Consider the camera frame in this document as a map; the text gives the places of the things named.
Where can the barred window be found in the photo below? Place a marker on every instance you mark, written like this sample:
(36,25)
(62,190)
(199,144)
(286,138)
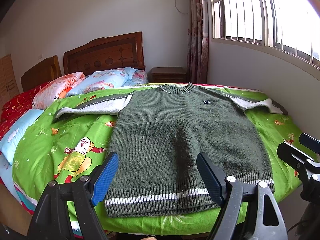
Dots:
(290,26)

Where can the large carved wooden headboard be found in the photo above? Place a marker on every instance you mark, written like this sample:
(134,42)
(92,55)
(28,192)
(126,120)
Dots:
(106,53)

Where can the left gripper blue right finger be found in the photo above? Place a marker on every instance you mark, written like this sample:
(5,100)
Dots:
(247,211)

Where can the green cartoon print blanket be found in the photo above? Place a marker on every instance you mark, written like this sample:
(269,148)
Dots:
(71,147)

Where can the light blue quilt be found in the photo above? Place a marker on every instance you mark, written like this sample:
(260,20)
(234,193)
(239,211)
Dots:
(9,144)

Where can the light wooden wardrobe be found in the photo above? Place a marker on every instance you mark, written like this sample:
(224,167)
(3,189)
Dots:
(8,85)

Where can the red floral bedsheet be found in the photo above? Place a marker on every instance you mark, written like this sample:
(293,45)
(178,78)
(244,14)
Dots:
(16,107)

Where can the light blue floral pillow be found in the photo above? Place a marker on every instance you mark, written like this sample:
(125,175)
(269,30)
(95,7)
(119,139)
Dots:
(104,79)

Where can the dark wooden nightstand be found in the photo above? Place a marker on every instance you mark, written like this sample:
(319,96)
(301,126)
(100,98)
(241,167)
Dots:
(168,75)

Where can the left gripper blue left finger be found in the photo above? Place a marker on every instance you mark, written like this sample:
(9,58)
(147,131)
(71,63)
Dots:
(51,217)

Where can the pink floral curtain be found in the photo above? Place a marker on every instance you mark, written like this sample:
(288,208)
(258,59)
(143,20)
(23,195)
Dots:
(198,42)

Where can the green and white knit sweater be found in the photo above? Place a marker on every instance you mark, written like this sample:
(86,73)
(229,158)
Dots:
(158,134)

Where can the small wooden headboard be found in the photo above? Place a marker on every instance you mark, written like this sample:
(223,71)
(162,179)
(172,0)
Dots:
(46,70)

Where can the pink blue floral pillow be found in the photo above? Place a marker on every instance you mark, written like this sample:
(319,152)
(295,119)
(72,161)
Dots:
(139,77)

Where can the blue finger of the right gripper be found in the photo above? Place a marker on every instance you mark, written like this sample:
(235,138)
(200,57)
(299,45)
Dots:
(307,170)
(310,142)

